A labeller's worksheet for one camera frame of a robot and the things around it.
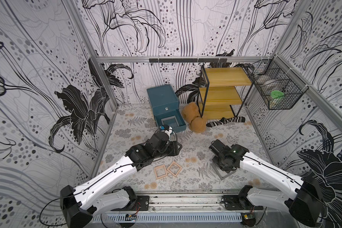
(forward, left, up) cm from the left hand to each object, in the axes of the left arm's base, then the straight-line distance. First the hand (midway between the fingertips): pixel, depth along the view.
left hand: (180, 150), depth 71 cm
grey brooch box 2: (-6, -28, -20) cm, 34 cm away
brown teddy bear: (+33, -8, -10) cm, 36 cm away
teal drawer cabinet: (+33, +10, -2) cm, 35 cm away
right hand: (0, -21, -13) cm, 24 cm away
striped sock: (+35, -35, -18) cm, 53 cm away
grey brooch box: (+29, +6, -14) cm, 32 cm away
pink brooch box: (-4, +11, -20) cm, 23 cm away
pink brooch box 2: (-3, +3, -20) cm, 20 cm away
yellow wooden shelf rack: (+51, -32, -3) cm, 60 cm away
